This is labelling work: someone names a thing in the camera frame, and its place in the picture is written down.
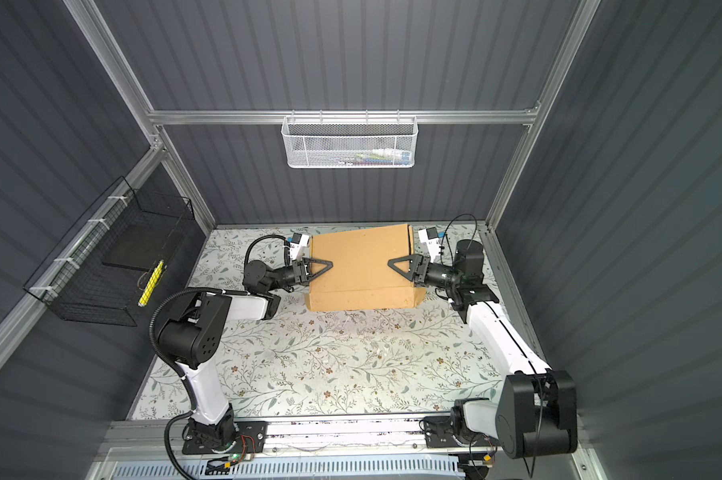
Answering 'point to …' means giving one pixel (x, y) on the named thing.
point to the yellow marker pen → (151, 283)
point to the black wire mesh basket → (106, 266)
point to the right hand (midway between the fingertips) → (395, 270)
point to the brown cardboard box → (360, 277)
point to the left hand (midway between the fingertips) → (335, 270)
